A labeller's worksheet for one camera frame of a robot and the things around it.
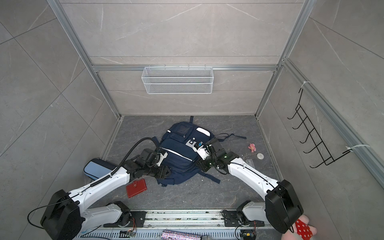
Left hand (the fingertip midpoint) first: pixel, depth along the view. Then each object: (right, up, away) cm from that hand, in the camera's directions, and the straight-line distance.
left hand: (168, 168), depth 82 cm
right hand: (+17, +4, +1) cm, 17 cm away
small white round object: (+58, +4, +14) cm, 60 cm away
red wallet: (-17, -10, 0) cm, 20 cm away
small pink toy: (+54, +10, +18) cm, 58 cm away
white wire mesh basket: (+4, +56, +18) cm, 59 cm away
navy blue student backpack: (+8, +5, +2) cm, 10 cm away
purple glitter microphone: (+5, -26, -15) cm, 31 cm away
